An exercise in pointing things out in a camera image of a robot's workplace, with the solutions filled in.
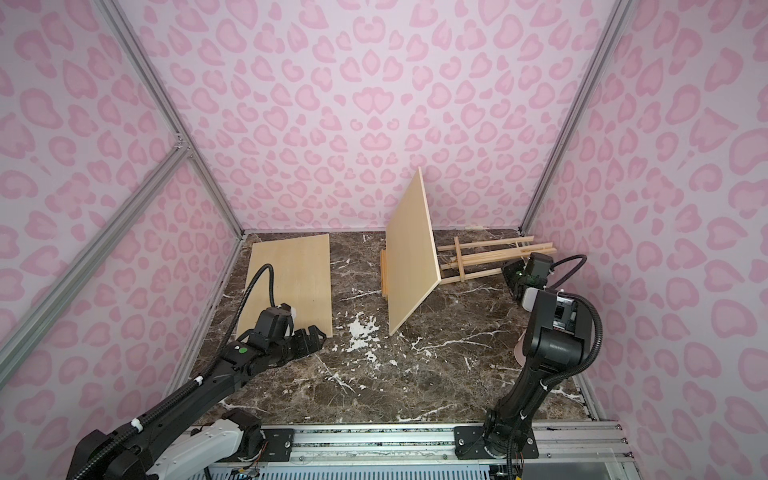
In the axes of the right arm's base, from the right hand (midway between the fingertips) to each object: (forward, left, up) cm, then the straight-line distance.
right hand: (507, 260), depth 98 cm
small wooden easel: (+2, +15, -3) cm, 15 cm away
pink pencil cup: (-28, +1, -8) cm, 29 cm away
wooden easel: (-3, +41, -3) cm, 41 cm away
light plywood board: (-3, +70, -8) cm, 70 cm away
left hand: (-28, +58, -1) cm, 64 cm away
